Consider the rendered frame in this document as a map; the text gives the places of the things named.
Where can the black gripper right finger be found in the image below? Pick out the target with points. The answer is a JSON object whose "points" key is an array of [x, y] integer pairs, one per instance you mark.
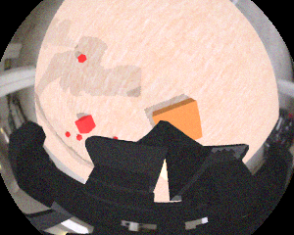
{"points": [[186, 159]]}

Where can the orange square block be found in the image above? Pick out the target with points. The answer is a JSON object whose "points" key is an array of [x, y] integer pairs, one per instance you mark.
{"points": [[183, 115]]}

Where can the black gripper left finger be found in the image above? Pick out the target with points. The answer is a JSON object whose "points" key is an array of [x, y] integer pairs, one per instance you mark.
{"points": [[146, 155]]}

